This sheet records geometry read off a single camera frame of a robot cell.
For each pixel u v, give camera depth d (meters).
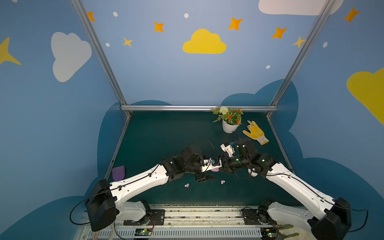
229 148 0.72
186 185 0.84
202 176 0.63
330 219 0.38
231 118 1.01
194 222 0.74
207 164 0.63
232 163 0.65
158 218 0.74
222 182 0.86
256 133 1.08
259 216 0.68
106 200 0.39
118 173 0.88
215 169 0.70
